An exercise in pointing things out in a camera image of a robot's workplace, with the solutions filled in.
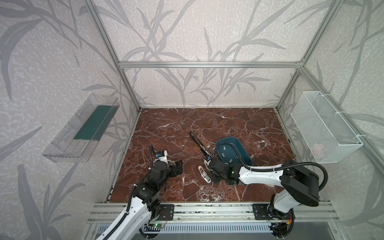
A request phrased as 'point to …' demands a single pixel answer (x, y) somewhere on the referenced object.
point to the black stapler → (202, 148)
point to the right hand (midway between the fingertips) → (211, 167)
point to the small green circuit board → (158, 225)
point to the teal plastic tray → (228, 154)
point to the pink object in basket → (318, 150)
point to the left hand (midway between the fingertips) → (178, 158)
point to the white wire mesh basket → (328, 135)
